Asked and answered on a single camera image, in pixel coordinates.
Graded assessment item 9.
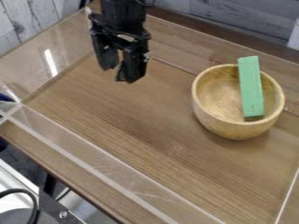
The black table leg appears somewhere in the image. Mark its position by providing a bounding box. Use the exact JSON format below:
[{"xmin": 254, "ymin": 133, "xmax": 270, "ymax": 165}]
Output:
[{"xmin": 43, "ymin": 174, "xmax": 57, "ymax": 197}]

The clear acrylic tray wall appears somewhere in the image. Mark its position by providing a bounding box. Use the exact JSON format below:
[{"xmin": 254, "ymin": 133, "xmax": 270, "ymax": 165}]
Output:
[{"xmin": 0, "ymin": 9, "xmax": 299, "ymax": 224}]

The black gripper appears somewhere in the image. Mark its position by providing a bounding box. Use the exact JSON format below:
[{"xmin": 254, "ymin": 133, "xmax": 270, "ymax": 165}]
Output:
[{"xmin": 88, "ymin": 12, "xmax": 151, "ymax": 83}]

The black metal clamp plate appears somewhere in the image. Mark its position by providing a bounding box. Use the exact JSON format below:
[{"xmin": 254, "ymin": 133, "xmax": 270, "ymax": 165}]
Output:
[{"xmin": 36, "ymin": 192, "xmax": 87, "ymax": 224}]

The green wooden block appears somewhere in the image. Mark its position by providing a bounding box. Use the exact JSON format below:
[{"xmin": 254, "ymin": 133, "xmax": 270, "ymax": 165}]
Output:
[{"xmin": 238, "ymin": 56, "xmax": 266, "ymax": 121}]

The light wooden bowl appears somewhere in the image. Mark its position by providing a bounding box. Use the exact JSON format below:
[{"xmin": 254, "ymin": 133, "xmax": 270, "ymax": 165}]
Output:
[{"xmin": 191, "ymin": 64, "xmax": 286, "ymax": 140}]

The blue object at edge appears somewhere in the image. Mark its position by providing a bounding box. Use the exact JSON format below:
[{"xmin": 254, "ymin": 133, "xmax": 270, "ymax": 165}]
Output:
[{"xmin": 0, "ymin": 93, "xmax": 15, "ymax": 102}]

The black cable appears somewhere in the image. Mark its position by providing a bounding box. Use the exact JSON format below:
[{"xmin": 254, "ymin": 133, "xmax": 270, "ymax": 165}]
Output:
[{"xmin": 0, "ymin": 187, "xmax": 40, "ymax": 224}]

